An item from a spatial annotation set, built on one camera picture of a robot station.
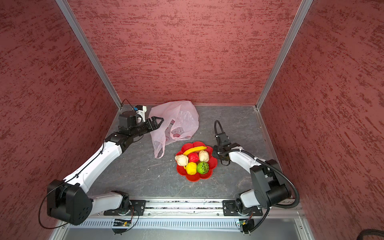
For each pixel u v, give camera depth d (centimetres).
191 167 83
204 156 87
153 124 71
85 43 84
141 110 72
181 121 101
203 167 81
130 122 62
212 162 89
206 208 76
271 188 43
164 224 77
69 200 39
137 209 74
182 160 83
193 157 86
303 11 72
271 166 44
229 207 74
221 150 68
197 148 90
